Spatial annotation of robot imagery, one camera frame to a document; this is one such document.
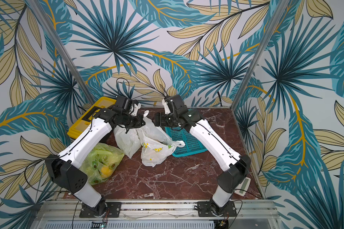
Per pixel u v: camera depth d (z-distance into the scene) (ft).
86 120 2.89
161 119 2.06
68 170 1.34
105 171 2.64
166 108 2.16
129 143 2.88
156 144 2.53
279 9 2.26
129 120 2.17
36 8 2.22
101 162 2.68
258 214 2.42
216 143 1.52
